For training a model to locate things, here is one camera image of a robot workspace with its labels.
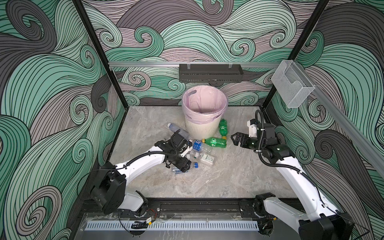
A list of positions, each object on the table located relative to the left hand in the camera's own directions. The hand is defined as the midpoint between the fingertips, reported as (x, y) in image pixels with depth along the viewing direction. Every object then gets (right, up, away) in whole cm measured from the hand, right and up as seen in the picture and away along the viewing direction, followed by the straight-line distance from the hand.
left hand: (184, 162), depth 82 cm
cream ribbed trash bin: (+9, +16, +9) cm, 21 cm away
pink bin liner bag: (+14, +35, +20) cm, 43 cm away
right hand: (+29, +15, -4) cm, 33 cm away
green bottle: (+26, +18, +19) cm, 37 cm away
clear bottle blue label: (+9, +7, +10) cm, 15 cm away
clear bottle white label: (+13, +1, +4) cm, 14 cm away
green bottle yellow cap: (+20, +10, +11) cm, 25 cm away
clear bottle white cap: (-2, +15, +22) cm, 27 cm away
